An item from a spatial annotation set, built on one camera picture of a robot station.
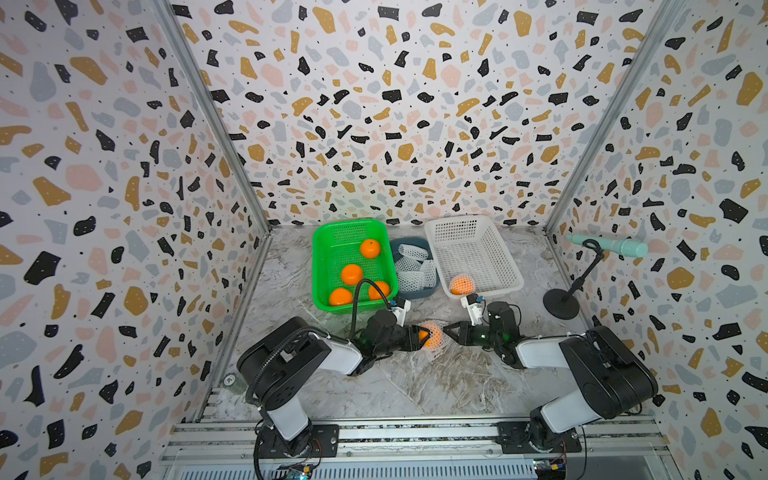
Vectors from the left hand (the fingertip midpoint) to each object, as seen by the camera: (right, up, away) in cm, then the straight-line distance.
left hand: (435, 334), depth 86 cm
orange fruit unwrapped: (-21, +25, +24) cm, 41 cm away
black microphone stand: (+44, +6, +15) cm, 47 cm away
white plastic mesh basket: (+18, +26, +31) cm, 45 cm away
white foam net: (-6, +24, +21) cm, 32 cm away
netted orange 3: (+10, +13, +12) cm, 20 cm away
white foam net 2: (-8, +20, +21) cm, 30 cm away
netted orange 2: (-16, +12, +11) cm, 23 cm away
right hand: (+5, 0, +4) cm, 7 cm away
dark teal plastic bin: (-4, +28, +24) cm, 37 cm away
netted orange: (-27, +16, +17) cm, 36 cm away
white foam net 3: (0, +17, +15) cm, 22 cm away
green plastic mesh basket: (-31, +23, +28) cm, 47 cm away
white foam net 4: (0, 0, -1) cm, 1 cm away
